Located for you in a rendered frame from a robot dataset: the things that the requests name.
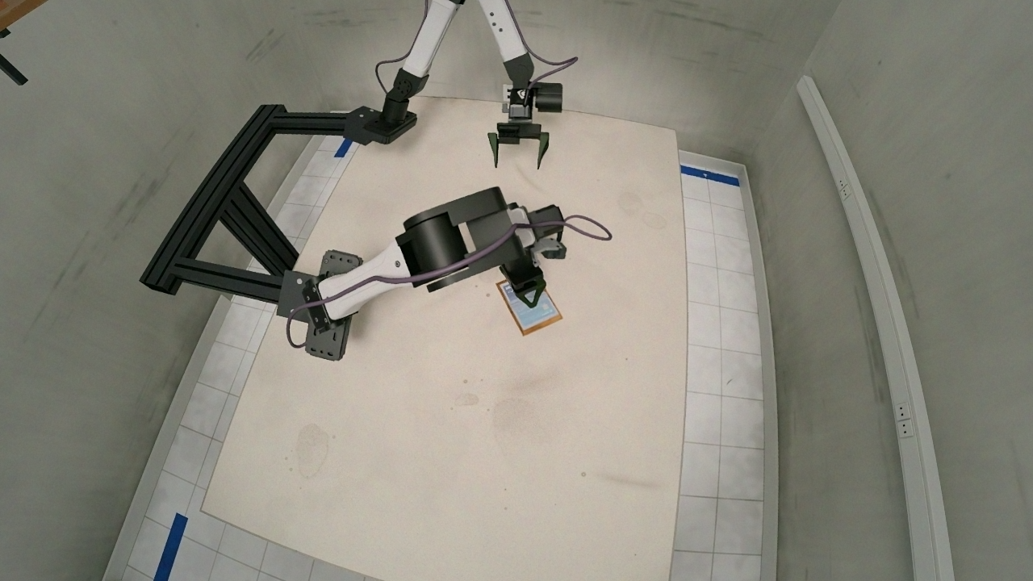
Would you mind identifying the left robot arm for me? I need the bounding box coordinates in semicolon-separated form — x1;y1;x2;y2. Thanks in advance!
364;0;563;136

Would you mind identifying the clear plastic card sleeve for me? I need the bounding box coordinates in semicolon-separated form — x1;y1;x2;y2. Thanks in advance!
511;292;559;330

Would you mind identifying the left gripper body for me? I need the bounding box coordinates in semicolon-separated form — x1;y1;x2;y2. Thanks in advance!
496;109;550;144

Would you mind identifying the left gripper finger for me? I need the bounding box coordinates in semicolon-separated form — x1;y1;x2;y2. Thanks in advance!
487;132;499;169
537;134;550;169

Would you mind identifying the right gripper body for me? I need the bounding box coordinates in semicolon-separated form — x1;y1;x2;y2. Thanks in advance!
501;238;562;295

